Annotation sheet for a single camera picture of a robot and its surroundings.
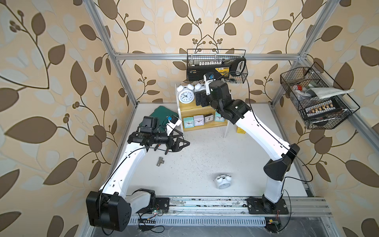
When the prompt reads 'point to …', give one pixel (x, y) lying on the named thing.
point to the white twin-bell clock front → (223, 181)
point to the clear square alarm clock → (208, 118)
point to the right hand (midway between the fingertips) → (203, 91)
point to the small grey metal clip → (160, 161)
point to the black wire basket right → (295, 84)
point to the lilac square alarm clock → (198, 120)
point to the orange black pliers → (158, 145)
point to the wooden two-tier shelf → (189, 109)
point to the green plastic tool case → (161, 113)
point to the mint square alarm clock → (188, 122)
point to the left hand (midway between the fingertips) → (184, 138)
